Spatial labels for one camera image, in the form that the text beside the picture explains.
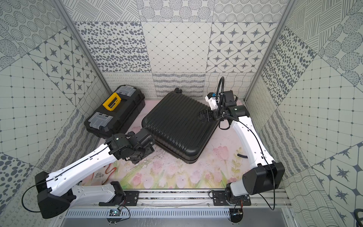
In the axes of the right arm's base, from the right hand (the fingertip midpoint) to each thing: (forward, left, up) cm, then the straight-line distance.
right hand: (204, 117), depth 77 cm
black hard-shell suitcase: (-5, +15, -5) cm, 17 cm away
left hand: (-19, +27, -7) cm, 34 cm away
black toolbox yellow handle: (+7, +56, -7) cm, 57 cm away
